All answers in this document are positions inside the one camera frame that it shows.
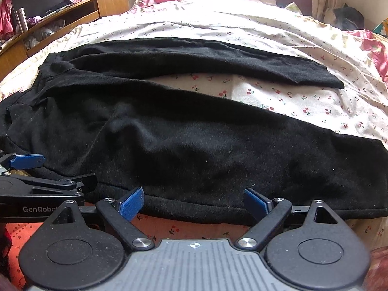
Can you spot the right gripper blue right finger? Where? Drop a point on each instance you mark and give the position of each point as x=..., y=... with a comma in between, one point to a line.
x=270, y=216

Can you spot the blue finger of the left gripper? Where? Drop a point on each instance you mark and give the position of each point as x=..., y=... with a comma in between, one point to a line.
x=22, y=161
x=86, y=182

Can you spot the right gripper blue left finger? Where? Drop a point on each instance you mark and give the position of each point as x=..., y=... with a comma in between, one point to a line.
x=116, y=218

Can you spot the cherry print bed sheet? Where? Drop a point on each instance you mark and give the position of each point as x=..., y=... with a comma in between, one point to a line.
x=358, y=109

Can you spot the pink floral quilt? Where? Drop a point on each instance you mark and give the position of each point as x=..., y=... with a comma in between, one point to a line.
x=374, y=48

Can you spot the black pants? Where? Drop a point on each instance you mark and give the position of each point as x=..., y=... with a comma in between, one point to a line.
x=96, y=109

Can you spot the dark clothes pile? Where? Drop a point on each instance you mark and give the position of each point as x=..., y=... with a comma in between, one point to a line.
x=345, y=18

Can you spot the steel thermos bottle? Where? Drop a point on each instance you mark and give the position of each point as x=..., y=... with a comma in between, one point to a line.
x=22, y=20

